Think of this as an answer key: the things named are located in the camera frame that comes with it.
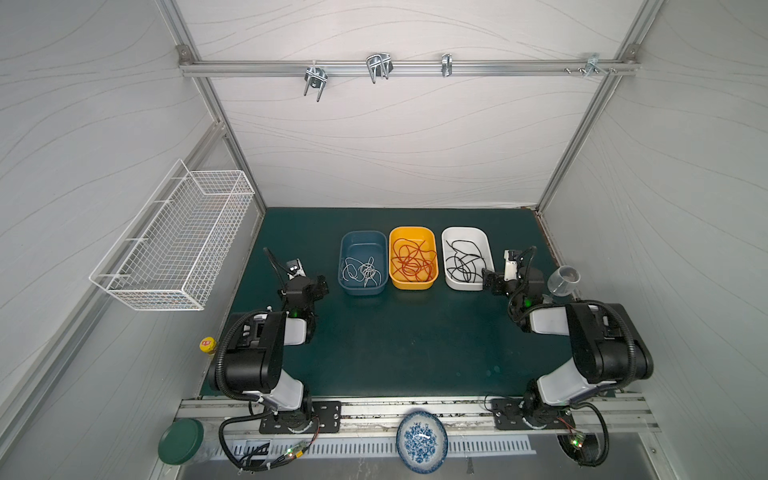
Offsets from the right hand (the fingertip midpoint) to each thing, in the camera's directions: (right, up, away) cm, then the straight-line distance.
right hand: (505, 262), depth 95 cm
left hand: (-64, -3, -1) cm, 64 cm away
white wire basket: (-88, +3, -28) cm, 92 cm away
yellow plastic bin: (-28, +9, +12) cm, 32 cm away
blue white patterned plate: (-30, -40, -25) cm, 56 cm away
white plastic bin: (-6, +9, +12) cm, 16 cm away
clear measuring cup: (+12, -4, -12) cm, 17 cm away
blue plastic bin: (-47, -1, +7) cm, 47 cm away
